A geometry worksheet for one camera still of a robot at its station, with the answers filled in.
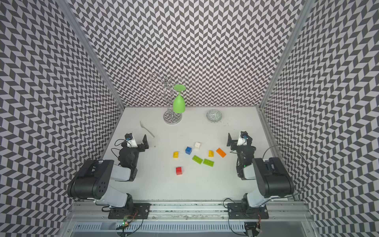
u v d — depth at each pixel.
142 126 1.09
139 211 0.72
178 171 0.83
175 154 0.92
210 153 0.92
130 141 0.75
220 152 0.94
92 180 0.44
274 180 0.45
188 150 0.92
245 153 0.67
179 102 0.90
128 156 0.68
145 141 0.85
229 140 0.81
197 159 0.90
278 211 0.75
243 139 0.75
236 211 0.73
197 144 0.94
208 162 0.89
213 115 1.11
